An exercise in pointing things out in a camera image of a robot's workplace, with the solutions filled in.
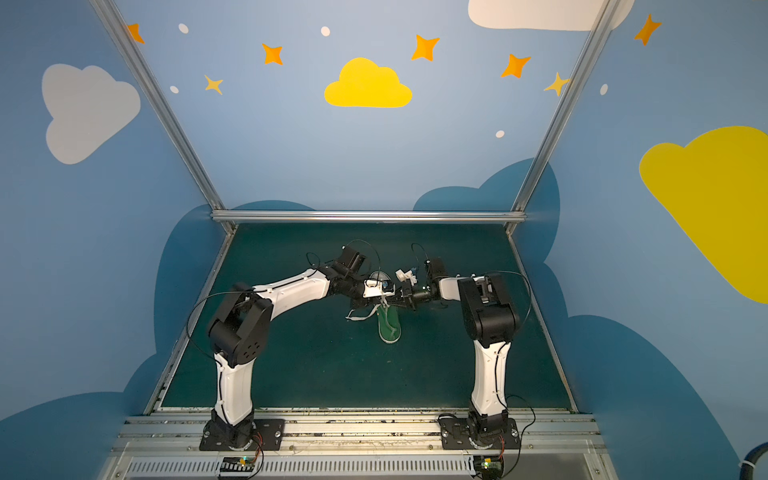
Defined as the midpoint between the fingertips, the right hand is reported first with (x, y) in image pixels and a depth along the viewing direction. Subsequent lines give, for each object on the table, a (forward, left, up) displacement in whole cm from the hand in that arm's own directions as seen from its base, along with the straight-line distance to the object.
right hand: (387, 300), depth 93 cm
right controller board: (-41, -28, -10) cm, 50 cm away
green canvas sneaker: (-6, -1, -3) cm, 6 cm away
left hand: (+3, +4, 0) cm, 5 cm away
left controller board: (-44, +35, -9) cm, 57 cm away
